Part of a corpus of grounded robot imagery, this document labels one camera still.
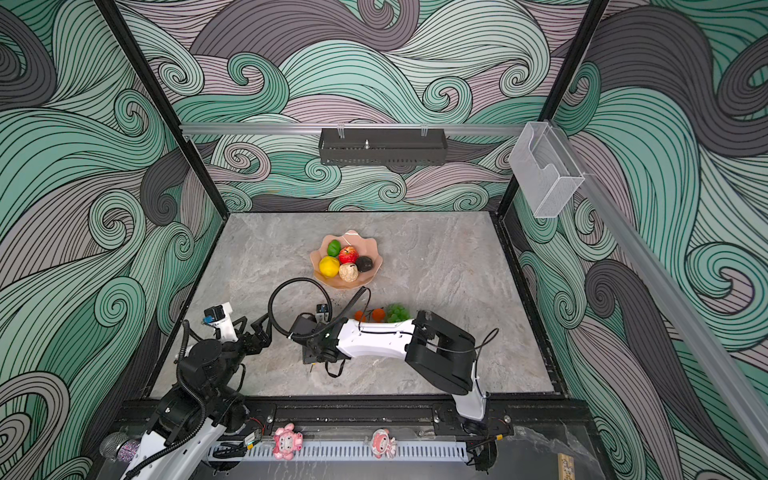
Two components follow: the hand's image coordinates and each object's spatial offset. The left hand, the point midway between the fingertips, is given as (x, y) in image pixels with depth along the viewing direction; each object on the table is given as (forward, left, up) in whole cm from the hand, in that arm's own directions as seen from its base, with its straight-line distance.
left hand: (260, 314), depth 75 cm
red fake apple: (+27, -20, -10) cm, 35 cm away
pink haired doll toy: (-26, -32, -11) cm, 43 cm away
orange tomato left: (+7, -25, -16) cm, 30 cm away
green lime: (+29, -15, -9) cm, 34 cm away
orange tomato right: (+6, -31, -12) cm, 33 cm away
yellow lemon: (+22, -14, -10) cm, 28 cm away
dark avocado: (+23, -26, -9) cm, 36 cm away
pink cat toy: (-26, -10, -11) cm, 30 cm away
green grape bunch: (+7, -36, -11) cm, 39 cm away
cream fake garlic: (+19, -21, -9) cm, 30 cm away
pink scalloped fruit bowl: (+32, -26, -12) cm, 42 cm away
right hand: (-5, -13, -14) cm, 19 cm away
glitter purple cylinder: (-28, +28, -11) cm, 41 cm away
